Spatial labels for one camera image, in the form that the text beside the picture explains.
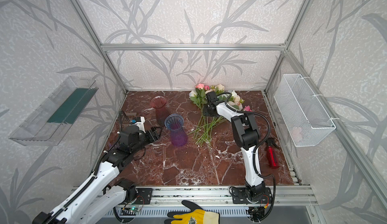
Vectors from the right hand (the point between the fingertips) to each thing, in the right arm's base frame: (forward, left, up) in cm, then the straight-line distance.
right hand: (207, 107), depth 105 cm
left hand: (-23, +25, +15) cm, 37 cm away
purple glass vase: (-20, +19, +13) cm, 30 cm away
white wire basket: (-28, -40, +29) cm, 57 cm away
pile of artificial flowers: (-15, +3, -4) cm, 16 cm away
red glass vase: (-6, +30, +13) cm, 33 cm away
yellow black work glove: (-61, +6, 0) cm, 61 cm away
